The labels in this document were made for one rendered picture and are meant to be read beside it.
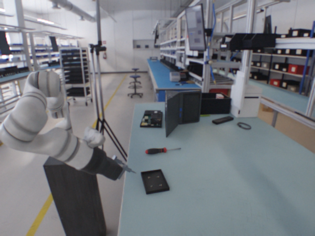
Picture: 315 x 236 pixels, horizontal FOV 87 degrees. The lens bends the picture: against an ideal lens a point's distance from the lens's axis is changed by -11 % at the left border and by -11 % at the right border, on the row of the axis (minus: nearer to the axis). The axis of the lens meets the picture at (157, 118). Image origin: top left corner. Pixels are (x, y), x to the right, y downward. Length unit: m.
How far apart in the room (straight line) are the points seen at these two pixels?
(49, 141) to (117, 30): 12.01
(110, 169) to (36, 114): 0.25
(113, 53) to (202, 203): 11.97
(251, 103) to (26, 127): 1.28
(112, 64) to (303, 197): 12.09
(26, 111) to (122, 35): 11.97
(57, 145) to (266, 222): 0.59
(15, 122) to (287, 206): 0.76
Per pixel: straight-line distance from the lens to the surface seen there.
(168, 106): 0.95
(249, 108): 1.41
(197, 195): 0.66
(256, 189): 0.74
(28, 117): 0.42
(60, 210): 1.40
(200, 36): 2.29
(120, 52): 12.30
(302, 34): 5.48
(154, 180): 0.70
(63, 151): 0.46
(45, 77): 0.71
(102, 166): 0.52
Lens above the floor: 1.45
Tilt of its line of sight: 20 degrees down
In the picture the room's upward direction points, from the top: straight up
